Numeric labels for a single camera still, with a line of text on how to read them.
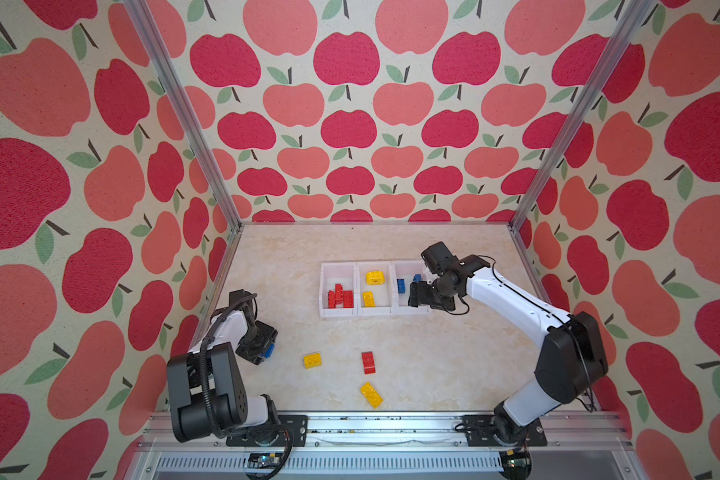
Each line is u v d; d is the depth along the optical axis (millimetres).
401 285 1011
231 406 429
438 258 690
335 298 959
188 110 878
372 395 802
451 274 621
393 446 729
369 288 1016
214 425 410
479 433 733
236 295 750
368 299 980
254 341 746
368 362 841
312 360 860
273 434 690
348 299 957
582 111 866
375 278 1012
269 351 856
